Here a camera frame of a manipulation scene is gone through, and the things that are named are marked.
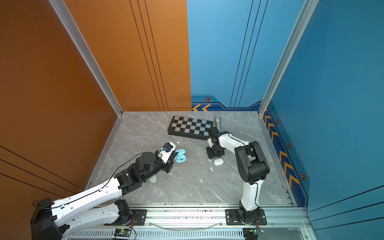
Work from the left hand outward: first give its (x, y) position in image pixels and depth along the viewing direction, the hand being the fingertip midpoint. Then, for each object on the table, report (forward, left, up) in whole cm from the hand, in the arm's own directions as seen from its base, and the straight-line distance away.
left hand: (176, 151), depth 74 cm
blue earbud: (+5, -19, -20) cm, 28 cm away
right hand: (+9, -19, -21) cm, 30 cm away
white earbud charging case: (+4, -23, -19) cm, 30 cm away
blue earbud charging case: (-2, -2, -2) cm, 4 cm away
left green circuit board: (-31, +24, -24) cm, 46 cm away
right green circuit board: (-30, -39, -20) cm, 53 cm away
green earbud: (+19, +3, -21) cm, 29 cm away
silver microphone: (+35, -25, -18) cm, 47 cm away
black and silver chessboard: (+29, -5, -17) cm, 34 cm away
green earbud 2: (0, -19, -20) cm, 28 cm away
